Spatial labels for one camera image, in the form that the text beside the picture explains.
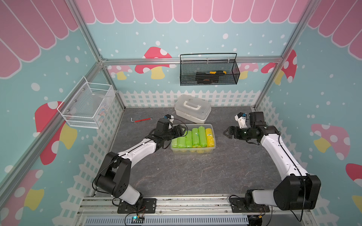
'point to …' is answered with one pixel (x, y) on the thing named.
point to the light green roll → (174, 143)
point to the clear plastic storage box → (195, 150)
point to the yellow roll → (210, 139)
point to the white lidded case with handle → (193, 108)
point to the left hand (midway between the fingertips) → (183, 131)
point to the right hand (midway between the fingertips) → (230, 133)
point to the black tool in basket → (204, 78)
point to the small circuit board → (137, 219)
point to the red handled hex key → (136, 121)
